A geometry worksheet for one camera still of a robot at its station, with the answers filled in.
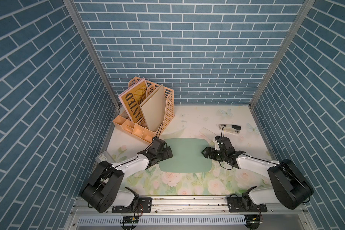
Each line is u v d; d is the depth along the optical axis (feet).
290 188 1.42
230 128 3.34
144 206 2.41
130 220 2.37
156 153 2.27
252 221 2.31
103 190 1.38
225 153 2.32
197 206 2.43
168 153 2.69
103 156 2.92
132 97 2.99
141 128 3.15
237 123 3.68
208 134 3.44
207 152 2.66
